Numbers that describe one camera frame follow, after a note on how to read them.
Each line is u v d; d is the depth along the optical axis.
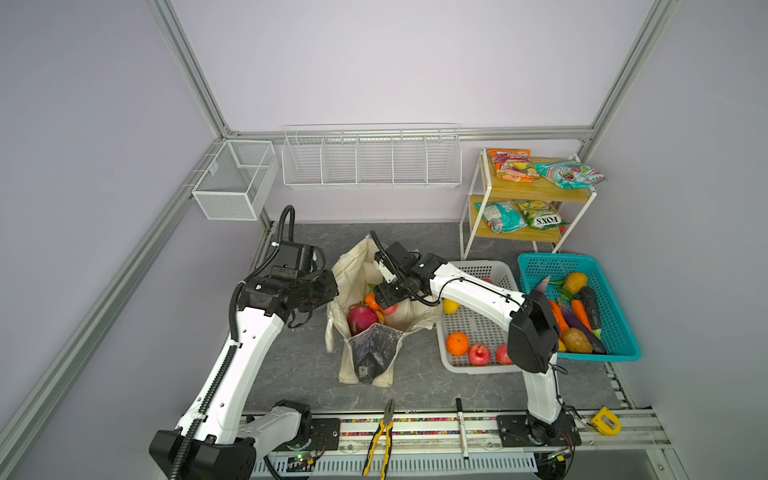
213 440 0.37
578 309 0.93
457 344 0.83
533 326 0.53
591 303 0.91
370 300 0.89
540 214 0.97
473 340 0.89
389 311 0.88
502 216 0.96
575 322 0.91
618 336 0.83
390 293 0.76
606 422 0.74
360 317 0.81
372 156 0.98
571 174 0.79
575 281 0.96
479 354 0.81
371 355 0.77
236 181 0.98
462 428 0.74
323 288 0.64
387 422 0.75
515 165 0.86
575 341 0.82
